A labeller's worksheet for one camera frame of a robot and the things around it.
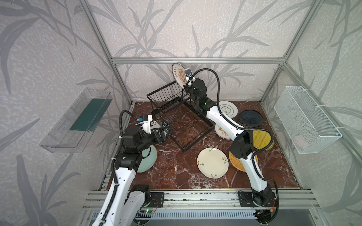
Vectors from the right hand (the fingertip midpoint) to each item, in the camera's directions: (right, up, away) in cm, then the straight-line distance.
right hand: (191, 74), depth 82 cm
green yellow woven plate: (+50, -41, +16) cm, 67 cm away
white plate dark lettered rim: (-20, -33, +23) cm, 45 cm away
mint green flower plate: (-27, -54, +3) cm, 60 cm away
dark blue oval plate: (+47, -27, +26) cm, 60 cm away
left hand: (-13, -31, -11) cm, 36 cm away
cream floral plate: (+14, -54, +5) cm, 56 cm away
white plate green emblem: (+31, -19, +33) cm, 49 cm away
